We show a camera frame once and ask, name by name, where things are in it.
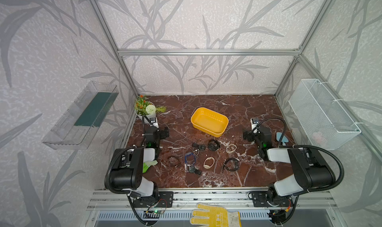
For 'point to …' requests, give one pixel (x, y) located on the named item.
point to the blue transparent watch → (190, 158)
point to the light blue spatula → (284, 139)
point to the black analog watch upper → (200, 147)
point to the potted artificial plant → (144, 108)
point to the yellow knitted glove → (219, 216)
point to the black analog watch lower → (192, 169)
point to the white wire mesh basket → (323, 121)
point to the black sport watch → (214, 145)
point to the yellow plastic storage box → (209, 122)
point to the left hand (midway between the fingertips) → (158, 126)
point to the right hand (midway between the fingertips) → (251, 126)
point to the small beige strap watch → (231, 149)
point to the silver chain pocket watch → (196, 153)
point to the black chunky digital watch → (232, 164)
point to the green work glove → (146, 165)
